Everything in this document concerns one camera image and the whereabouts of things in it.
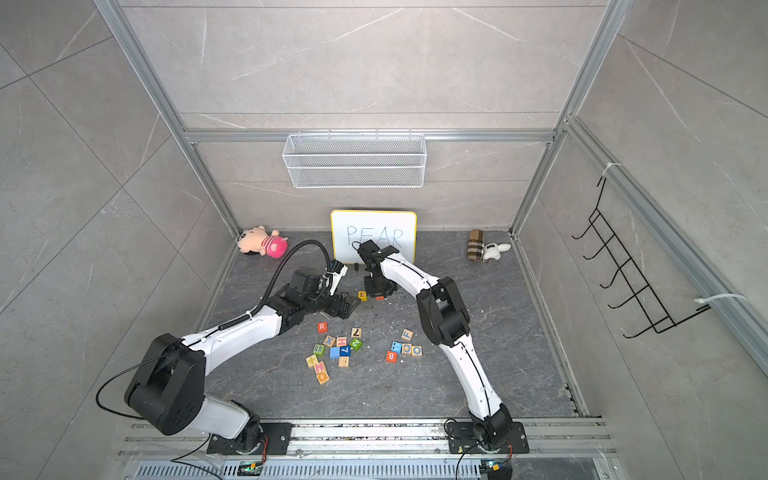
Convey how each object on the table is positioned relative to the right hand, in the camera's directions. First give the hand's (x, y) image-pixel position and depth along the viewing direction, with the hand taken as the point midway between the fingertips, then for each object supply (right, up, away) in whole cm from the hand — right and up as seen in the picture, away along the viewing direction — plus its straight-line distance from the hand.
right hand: (380, 293), depth 102 cm
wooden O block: (+11, -16, -14) cm, 24 cm away
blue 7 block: (-10, -16, -14) cm, 23 cm away
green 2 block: (-7, -14, -13) cm, 20 cm away
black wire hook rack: (+59, +4, -37) cm, 70 cm away
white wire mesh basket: (-9, +46, -1) cm, 46 cm away
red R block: (-18, -10, -9) cm, 23 cm away
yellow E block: (-6, 0, -4) cm, 7 cm away
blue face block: (+5, -15, -14) cm, 21 cm away
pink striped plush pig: (-45, +18, +6) cm, 49 cm away
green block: (-18, -15, -14) cm, 27 cm away
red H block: (-11, -13, -12) cm, 21 cm away
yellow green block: (-20, -18, -16) cm, 31 cm away
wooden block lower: (-10, -18, -16) cm, 26 cm away
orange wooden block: (-16, -21, -20) cm, 33 cm away
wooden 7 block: (-7, -11, -11) cm, 17 cm away
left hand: (-8, +3, -14) cm, 17 cm away
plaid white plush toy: (+37, +15, +9) cm, 41 cm away
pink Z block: (-17, -19, -18) cm, 31 cm away
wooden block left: (-15, -13, -12) cm, 24 cm away
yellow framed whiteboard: (-10, +23, 0) cm, 24 cm away
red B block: (+4, -17, -16) cm, 23 cm away
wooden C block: (+8, -15, -14) cm, 22 cm away
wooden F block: (+9, -11, -11) cm, 18 cm away
